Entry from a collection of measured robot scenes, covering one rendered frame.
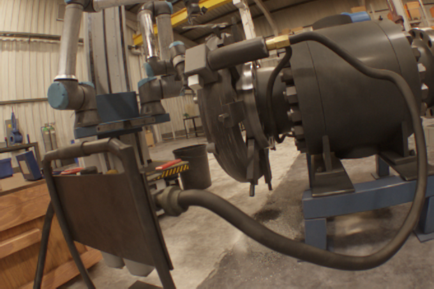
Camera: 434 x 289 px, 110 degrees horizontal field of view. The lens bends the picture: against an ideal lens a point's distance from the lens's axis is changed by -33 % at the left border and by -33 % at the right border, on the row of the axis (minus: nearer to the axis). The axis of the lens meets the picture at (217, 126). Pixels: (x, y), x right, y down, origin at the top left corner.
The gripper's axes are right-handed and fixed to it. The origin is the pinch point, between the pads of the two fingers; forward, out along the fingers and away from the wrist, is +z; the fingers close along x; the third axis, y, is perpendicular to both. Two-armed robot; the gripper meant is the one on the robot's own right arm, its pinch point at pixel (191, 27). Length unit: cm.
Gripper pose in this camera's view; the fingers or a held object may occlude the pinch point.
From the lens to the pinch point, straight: 107.8
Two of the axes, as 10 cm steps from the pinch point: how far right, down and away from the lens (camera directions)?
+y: 8.9, -2.4, 3.9
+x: -4.0, 0.0, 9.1
